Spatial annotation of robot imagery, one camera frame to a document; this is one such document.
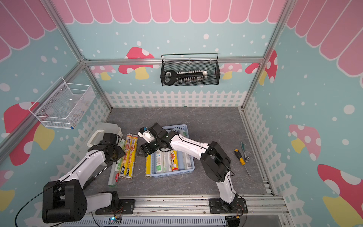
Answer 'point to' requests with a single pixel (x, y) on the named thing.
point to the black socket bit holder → (172, 77)
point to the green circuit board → (113, 221)
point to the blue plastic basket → (186, 162)
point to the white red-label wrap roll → (159, 161)
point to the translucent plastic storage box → (97, 135)
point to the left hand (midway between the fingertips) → (119, 158)
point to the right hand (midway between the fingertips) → (142, 151)
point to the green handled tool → (246, 158)
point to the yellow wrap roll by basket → (148, 173)
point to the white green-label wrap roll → (166, 161)
